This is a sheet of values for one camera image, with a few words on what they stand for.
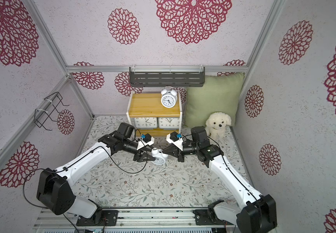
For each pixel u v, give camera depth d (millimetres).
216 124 922
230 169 477
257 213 376
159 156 692
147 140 638
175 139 587
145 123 897
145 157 674
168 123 893
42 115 731
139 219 747
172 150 641
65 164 470
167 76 947
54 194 416
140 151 666
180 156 618
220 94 967
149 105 815
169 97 746
